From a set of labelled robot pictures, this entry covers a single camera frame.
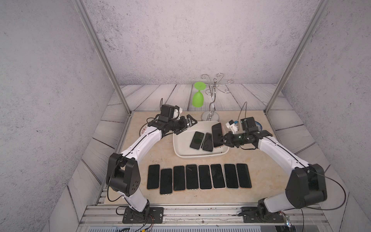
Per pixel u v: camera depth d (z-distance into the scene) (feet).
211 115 3.79
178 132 2.60
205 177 2.78
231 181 2.78
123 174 1.47
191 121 2.43
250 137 2.09
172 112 2.23
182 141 3.34
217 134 2.80
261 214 2.18
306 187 1.39
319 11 2.35
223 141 2.58
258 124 3.50
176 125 2.38
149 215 2.32
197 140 3.33
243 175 2.79
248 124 2.22
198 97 3.18
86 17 2.41
